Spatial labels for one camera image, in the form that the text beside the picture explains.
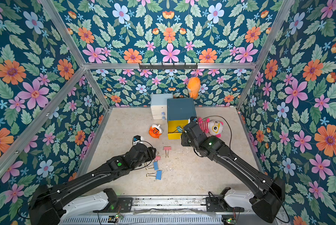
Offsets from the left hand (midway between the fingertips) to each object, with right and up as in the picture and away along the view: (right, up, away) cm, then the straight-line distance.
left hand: (156, 150), depth 79 cm
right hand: (+16, +10, -4) cm, 19 cm away
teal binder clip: (+14, +12, +6) cm, 19 cm away
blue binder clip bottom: (+1, -16, +5) cm, 17 cm away
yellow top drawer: (+9, +10, +7) cm, 15 cm away
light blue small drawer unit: (-1, +28, +23) cm, 36 cm away
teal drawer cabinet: (+14, +25, +11) cm, 30 cm away
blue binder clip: (-2, -11, +10) cm, 15 cm away
